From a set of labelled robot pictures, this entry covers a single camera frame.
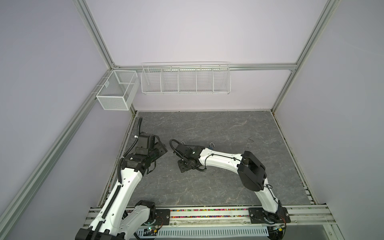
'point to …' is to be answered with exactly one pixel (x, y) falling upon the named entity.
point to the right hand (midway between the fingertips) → (183, 167)
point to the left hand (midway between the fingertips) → (162, 149)
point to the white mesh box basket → (120, 91)
